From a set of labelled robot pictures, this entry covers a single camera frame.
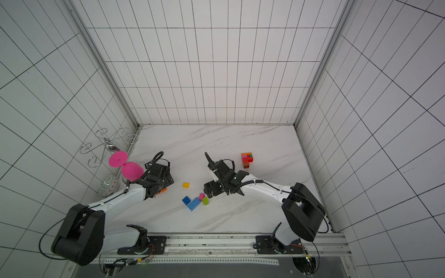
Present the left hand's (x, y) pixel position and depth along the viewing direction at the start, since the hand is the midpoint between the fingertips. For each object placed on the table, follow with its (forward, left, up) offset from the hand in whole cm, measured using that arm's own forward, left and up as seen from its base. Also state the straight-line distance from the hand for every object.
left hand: (161, 183), depth 90 cm
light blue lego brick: (-10, -19, 0) cm, 22 cm away
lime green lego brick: (-9, -24, 0) cm, 26 cm away
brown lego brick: (+11, -46, 0) cm, 48 cm away
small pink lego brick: (-6, -22, +1) cm, 23 cm away
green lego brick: (+18, -49, +1) cm, 53 cm away
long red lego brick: (+16, -47, 0) cm, 49 cm away
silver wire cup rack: (+6, +17, +27) cm, 32 cm away
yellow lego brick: (0, -13, -1) cm, 13 cm away
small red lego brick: (+12, -46, 0) cm, 48 cm away
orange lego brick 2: (+19, -47, +1) cm, 51 cm away
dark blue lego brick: (-9, -15, 0) cm, 17 cm away
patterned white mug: (-3, +24, +4) cm, 25 cm away
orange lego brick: (-4, -3, +2) cm, 5 cm away
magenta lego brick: (+18, -46, 0) cm, 49 cm away
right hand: (-2, -27, +5) cm, 28 cm away
